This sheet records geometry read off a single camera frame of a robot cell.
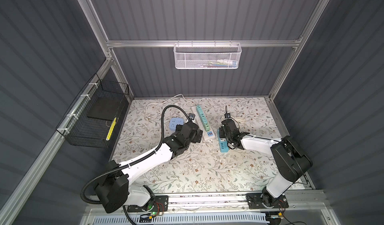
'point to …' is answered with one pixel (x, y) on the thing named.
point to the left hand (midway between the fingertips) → (191, 128)
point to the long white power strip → (202, 122)
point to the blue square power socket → (174, 121)
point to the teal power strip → (223, 145)
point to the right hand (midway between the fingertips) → (224, 129)
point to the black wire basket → (90, 121)
